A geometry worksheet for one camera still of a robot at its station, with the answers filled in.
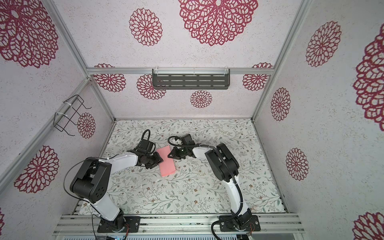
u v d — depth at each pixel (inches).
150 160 31.7
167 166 38.0
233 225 28.6
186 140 32.7
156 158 33.6
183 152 34.4
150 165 33.0
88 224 29.8
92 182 18.6
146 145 30.4
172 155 36.7
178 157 35.5
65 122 30.0
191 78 37.3
